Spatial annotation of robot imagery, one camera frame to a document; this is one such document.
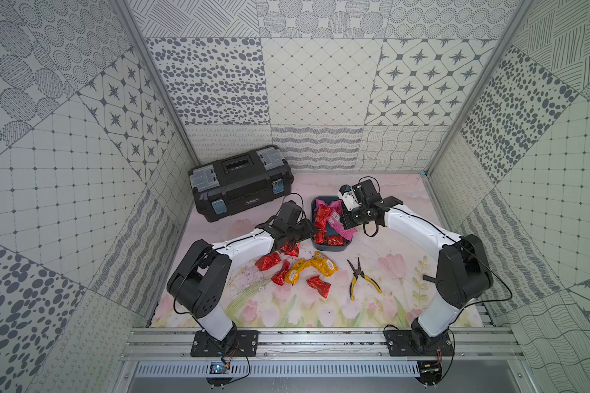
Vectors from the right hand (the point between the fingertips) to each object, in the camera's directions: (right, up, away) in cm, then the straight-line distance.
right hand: (344, 221), depth 90 cm
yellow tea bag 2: (-8, -16, -2) cm, 18 cm away
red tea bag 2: (-8, -22, -6) cm, 25 cm away
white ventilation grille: (-22, -41, -20) cm, 50 cm away
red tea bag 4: (-20, -11, +4) cm, 23 cm away
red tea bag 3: (-29, -14, -2) cm, 32 cm away
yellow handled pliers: (+4, -19, -1) cm, 19 cm away
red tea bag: (-24, -20, -4) cm, 31 cm away
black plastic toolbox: (-40, +15, +5) cm, 43 cm away
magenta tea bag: (-4, +1, 0) cm, 4 cm away
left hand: (-11, -1, -1) cm, 11 cm away
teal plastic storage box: (-5, -5, +8) cm, 11 cm away
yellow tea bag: (-19, -18, -6) cm, 27 cm away
